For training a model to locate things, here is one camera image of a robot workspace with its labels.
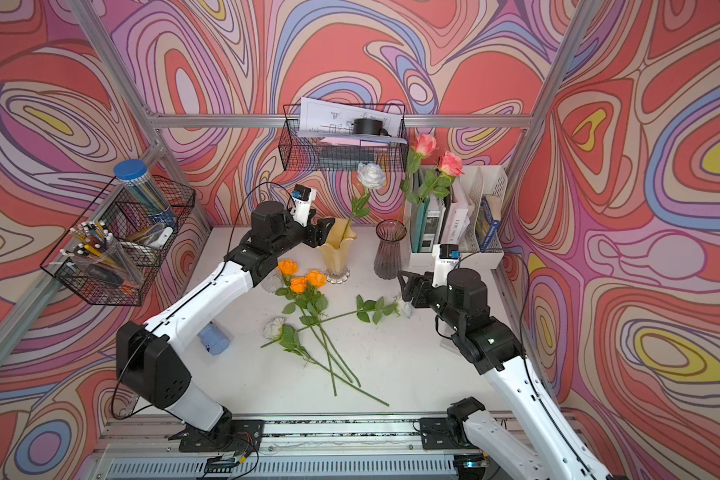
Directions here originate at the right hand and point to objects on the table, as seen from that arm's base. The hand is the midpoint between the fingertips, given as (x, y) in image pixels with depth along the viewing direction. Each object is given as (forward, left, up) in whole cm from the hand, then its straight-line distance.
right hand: (412, 281), depth 70 cm
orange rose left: (+16, +34, -23) cm, 44 cm away
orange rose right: (+17, +28, -22) cm, 40 cm away
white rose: (0, +39, -21) cm, 44 cm away
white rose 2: (+7, +10, -25) cm, 28 cm away
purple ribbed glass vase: (+29, +2, -23) cm, 37 cm away
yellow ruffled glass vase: (+16, +19, -7) cm, 26 cm away
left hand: (+18, +21, +6) cm, 28 cm away
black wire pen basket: (+11, +66, +5) cm, 67 cm away
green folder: (+25, -6, -5) cm, 26 cm away
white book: (+26, -18, -8) cm, 33 cm away
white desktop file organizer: (+40, -29, -5) cm, 50 cm away
